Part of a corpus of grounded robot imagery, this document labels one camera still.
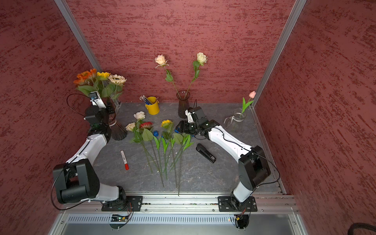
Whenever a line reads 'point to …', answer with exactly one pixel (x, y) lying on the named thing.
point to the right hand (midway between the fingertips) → (179, 131)
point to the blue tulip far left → (157, 145)
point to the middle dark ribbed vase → (183, 96)
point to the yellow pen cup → (153, 108)
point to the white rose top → (140, 115)
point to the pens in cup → (144, 98)
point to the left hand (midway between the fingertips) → (104, 101)
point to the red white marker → (127, 167)
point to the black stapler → (205, 153)
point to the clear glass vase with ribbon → (235, 121)
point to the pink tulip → (251, 95)
